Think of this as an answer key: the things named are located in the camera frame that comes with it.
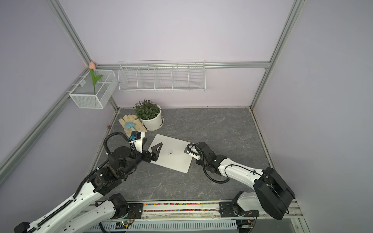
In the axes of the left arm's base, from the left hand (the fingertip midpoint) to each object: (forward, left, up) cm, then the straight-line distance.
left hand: (154, 142), depth 70 cm
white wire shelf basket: (+50, -2, +5) cm, 50 cm away
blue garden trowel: (+32, +26, -24) cm, 47 cm away
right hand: (+4, -24, -18) cm, 30 cm away
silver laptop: (+6, -5, -25) cm, 26 cm away
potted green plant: (+28, +8, -9) cm, 30 cm away
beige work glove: (+31, +20, -26) cm, 45 cm away
